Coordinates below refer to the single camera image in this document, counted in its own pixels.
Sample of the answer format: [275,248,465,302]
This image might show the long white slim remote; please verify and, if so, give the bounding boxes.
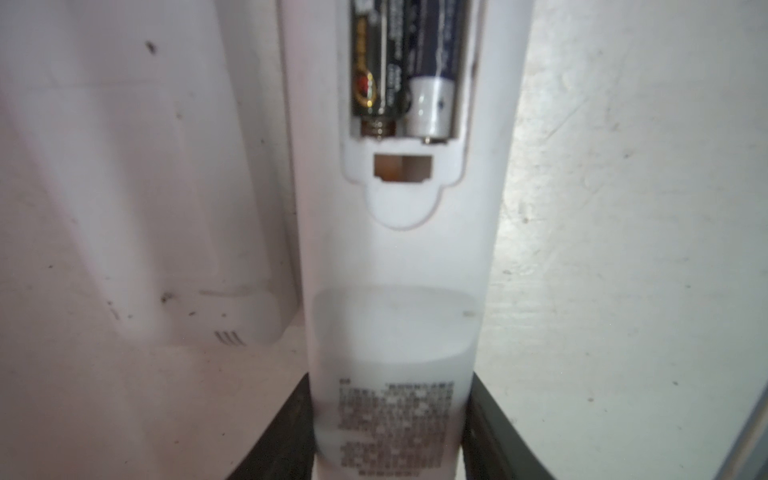
[279,1,533,479]

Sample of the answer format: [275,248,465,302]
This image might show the white air conditioner remote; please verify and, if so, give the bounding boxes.
[1,1,298,347]

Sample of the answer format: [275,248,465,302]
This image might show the blue white battery slim remote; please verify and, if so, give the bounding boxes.
[404,0,469,144]

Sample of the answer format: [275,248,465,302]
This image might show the black gold battery slim remote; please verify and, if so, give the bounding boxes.
[350,1,407,139]

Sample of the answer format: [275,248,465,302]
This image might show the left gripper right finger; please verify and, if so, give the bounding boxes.
[461,374,555,480]

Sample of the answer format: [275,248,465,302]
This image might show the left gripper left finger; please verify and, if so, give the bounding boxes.
[226,374,315,480]

